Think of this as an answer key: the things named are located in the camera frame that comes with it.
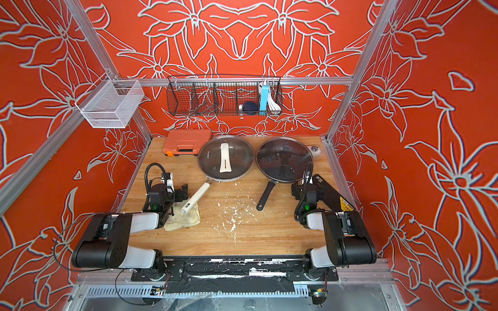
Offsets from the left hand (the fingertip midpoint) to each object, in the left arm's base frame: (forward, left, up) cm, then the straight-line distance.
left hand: (177, 184), depth 93 cm
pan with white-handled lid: (+10, -22, +9) cm, 26 cm away
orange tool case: (+30, +5, -1) cm, 30 cm away
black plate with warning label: (-1, -75, -3) cm, 75 cm away
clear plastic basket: (+27, +34, +27) cm, 51 cm away
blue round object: (+33, -34, +23) cm, 53 cm away
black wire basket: (+42, -14, +24) cm, 50 cm away
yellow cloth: (-16, -4, -4) cm, 17 cm away
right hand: (+4, -62, +2) cm, 63 cm away
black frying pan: (0, -46, +3) cm, 46 cm away
